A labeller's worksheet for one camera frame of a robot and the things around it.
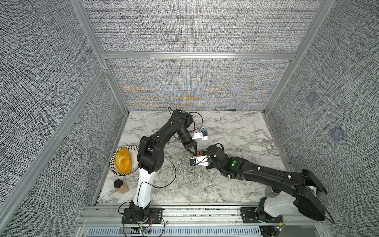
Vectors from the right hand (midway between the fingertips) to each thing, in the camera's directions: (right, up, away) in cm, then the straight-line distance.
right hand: (204, 146), depth 80 cm
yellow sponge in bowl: (-46, -9, +6) cm, 47 cm away
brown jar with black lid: (-44, -19, -5) cm, 48 cm away
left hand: (-4, -4, +1) cm, 5 cm away
